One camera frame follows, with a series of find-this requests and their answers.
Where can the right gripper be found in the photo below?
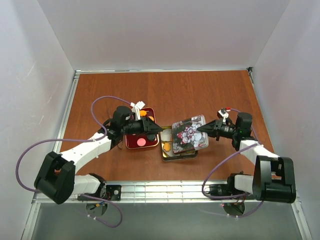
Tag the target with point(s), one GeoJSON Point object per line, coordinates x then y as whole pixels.
{"type": "Point", "coordinates": [216, 128]}

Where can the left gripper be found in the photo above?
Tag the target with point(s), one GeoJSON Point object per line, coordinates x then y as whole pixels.
{"type": "Point", "coordinates": [145, 126]}

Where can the fish shaped cookie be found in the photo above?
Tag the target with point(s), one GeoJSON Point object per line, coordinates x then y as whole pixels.
{"type": "Point", "coordinates": [143, 113]}

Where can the dark red tray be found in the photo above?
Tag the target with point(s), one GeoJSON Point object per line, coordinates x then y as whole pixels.
{"type": "Point", "coordinates": [131, 140]}

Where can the small flower cookie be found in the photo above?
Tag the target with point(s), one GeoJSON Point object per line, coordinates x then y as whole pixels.
{"type": "Point", "coordinates": [167, 146]}

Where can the metal tongs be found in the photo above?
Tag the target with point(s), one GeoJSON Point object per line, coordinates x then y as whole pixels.
{"type": "Point", "coordinates": [114, 130]}

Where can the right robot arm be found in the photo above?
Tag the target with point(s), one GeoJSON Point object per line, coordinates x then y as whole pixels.
{"type": "Point", "coordinates": [273, 179]}

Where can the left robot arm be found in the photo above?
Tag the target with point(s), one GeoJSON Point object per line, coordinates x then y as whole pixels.
{"type": "Point", "coordinates": [57, 177]}

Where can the black sandwich cookie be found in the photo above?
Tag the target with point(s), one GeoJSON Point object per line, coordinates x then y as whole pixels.
{"type": "Point", "coordinates": [151, 137]}

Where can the pink cookie lower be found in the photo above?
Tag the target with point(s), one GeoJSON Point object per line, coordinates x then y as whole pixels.
{"type": "Point", "coordinates": [141, 142]}

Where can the white paper cup back-left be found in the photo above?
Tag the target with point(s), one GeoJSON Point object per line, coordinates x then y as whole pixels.
{"type": "Point", "coordinates": [166, 135]}

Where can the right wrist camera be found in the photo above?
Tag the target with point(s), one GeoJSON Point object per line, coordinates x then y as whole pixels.
{"type": "Point", "coordinates": [223, 114]}

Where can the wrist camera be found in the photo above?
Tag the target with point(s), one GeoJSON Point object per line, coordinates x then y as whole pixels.
{"type": "Point", "coordinates": [223, 114]}
{"type": "Point", "coordinates": [136, 108]}

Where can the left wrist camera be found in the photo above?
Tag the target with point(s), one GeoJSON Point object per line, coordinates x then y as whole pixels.
{"type": "Point", "coordinates": [136, 108]}

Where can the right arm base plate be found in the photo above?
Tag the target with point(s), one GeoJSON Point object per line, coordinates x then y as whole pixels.
{"type": "Point", "coordinates": [221, 190]}

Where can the aluminium table frame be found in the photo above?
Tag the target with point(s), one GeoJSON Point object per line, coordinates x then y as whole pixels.
{"type": "Point", "coordinates": [163, 201]}

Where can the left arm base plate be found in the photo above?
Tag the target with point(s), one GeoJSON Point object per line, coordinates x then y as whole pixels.
{"type": "Point", "coordinates": [110, 192]}

